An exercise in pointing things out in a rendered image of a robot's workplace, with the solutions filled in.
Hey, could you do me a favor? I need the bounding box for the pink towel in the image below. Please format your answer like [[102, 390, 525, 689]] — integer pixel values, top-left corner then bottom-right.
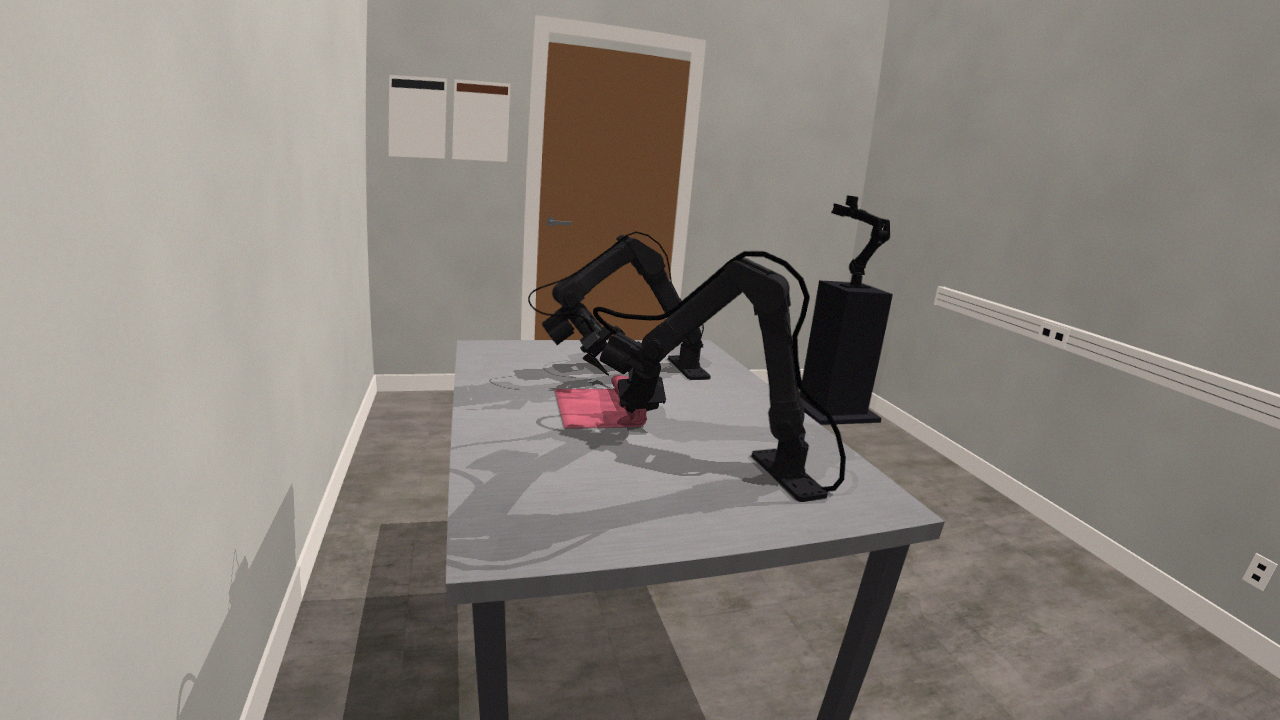
[[556, 375, 646, 428]]

